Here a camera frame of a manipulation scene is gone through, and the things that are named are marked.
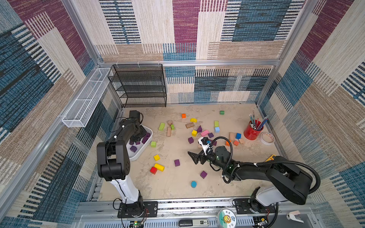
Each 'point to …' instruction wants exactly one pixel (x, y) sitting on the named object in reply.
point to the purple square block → (210, 135)
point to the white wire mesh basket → (81, 112)
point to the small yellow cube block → (157, 157)
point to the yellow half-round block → (193, 119)
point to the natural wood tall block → (232, 136)
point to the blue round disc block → (193, 184)
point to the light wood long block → (168, 131)
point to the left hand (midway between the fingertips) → (142, 135)
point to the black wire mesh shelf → (139, 84)
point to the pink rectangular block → (204, 133)
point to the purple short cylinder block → (146, 137)
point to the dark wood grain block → (189, 125)
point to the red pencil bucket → (254, 130)
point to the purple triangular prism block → (199, 129)
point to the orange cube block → (183, 116)
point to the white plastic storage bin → (131, 155)
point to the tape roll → (267, 138)
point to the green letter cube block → (172, 127)
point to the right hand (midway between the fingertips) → (195, 148)
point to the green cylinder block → (222, 112)
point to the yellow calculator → (271, 158)
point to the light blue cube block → (216, 129)
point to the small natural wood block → (169, 122)
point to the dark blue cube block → (238, 136)
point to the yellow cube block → (194, 133)
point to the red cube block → (153, 170)
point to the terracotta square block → (235, 142)
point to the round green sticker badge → (227, 219)
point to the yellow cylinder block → (159, 167)
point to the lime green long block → (162, 126)
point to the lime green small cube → (153, 144)
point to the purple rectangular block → (138, 143)
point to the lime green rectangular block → (216, 123)
